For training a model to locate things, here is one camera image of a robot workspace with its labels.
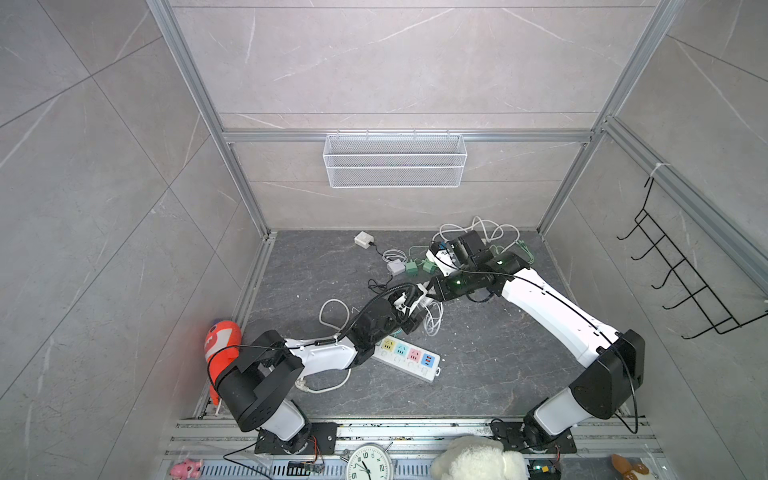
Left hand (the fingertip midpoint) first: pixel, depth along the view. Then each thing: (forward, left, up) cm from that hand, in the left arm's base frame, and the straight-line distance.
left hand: (424, 292), depth 81 cm
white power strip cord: (-18, +35, -17) cm, 43 cm away
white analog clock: (-37, +15, -14) cm, 42 cm away
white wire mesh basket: (+46, +6, +12) cm, 48 cm away
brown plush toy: (-40, -45, -16) cm, 62 cm away
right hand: (0, -1, +2) cm, 2 cm away
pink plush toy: (-36, +58, -15) cm, 70 cm away
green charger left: (+20, +1, -15) cm, 25 cm away
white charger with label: (+21, +6, -16) cm, 28 cm away
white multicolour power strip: (-13, +3, -15) cm, 20 cm away
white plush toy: (-38, -5, +3) cm, 39 cm away
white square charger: (+35, +18, -16) cm, 42 cm away
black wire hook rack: (-18, -56, +16) cm, 61 cm away
